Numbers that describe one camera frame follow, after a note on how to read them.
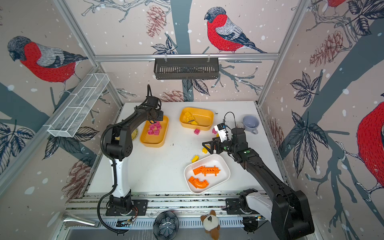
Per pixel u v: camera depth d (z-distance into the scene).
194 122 1.07
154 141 0.99
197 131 1.03
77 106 0.77
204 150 0.92
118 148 0.57
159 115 0.94
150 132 1.01
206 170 0.83
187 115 1.10
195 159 0.88
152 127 1.04
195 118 1.11
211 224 0.67
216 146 0.70
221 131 0.72
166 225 0.68
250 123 1.04
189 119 1.10
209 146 0.72
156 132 1.02
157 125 1.04
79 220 0.67
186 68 1.07
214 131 1.03
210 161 0.87
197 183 0.80
